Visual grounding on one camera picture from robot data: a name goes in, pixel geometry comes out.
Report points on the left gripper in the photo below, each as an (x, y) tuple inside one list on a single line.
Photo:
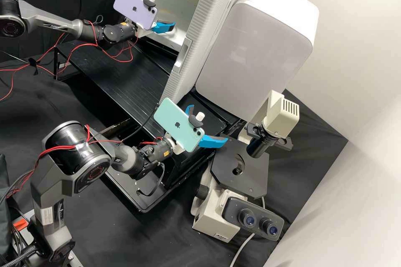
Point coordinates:
[(144, 32)]

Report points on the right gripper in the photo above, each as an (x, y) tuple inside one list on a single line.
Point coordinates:
[(177, 148)]

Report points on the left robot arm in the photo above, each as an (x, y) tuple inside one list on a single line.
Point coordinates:
[(81, 29)]

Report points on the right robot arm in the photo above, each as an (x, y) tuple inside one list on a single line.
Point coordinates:
[(78, 157)]

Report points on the incubator door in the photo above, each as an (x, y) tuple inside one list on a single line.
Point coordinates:
[(200, 29)]

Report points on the black platform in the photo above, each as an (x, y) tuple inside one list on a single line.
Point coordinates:
[(125, 73), (200, 99)]

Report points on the cream microscope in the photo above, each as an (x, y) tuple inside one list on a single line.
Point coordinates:
[(213, 213)]

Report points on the black tray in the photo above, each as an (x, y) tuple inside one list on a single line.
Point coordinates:
[(147, 199)]

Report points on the white box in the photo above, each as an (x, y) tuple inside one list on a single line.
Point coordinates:
[(257, 45)]

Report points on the right wrist camera phone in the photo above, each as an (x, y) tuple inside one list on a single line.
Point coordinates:
[(175, 123)]

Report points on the wrist camera phone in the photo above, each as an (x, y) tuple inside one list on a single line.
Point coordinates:
[(175, 123), (133, 7)]

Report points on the left wrist camera phone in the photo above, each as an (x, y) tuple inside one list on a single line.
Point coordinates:
[(133, 7)]

